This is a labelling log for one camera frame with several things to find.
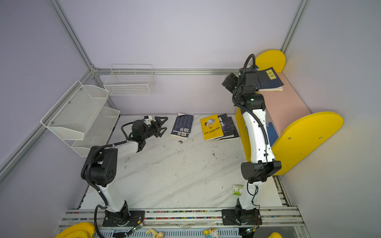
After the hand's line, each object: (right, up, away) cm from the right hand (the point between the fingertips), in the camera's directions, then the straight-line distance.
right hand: (228, 79), depth 72 cm
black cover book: (+8, -24, +36) cm, 44 cm away
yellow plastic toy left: (-70, -72, -4) cm, 100 cm away
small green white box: (+6, -57, +8) cm, 58 cm away
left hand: (-34, -20, +19) cm, 44 cm away
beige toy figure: (-35, -75, -3) cm, 82 cm away
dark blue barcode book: (-26, -22, +39) cm, 52 cm away
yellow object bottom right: (+21, -74, -4) cm, 77 cm away
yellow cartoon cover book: (-4, -24, +37) cm, 45 cm away
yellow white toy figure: (-8, -73, -5) cm, 73 cm away
